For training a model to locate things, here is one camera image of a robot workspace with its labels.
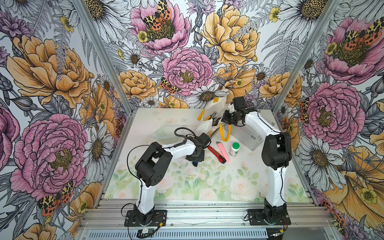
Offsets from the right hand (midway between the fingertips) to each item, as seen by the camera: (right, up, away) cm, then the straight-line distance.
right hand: (221, 122), depth 98 cm
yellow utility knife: (-7, +3, +17) cm, 18 cm away
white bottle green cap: (+7, -17, -7) cm, 19 cm away
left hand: (-17, -24, -5) cm, 30 cm away
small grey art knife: (-3, +6, +20) cm, 21 cm away
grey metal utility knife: (-2, +1, +13) cm, 13 cm away
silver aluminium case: (+14, -8, -8) cm, 18 cm away
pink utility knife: (+1, -17, +2) cm, 17 cm away
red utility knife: (-3, -21, -2) cm, 22 cm away
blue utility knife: (-17, -25, -6) cm, 31 cm away
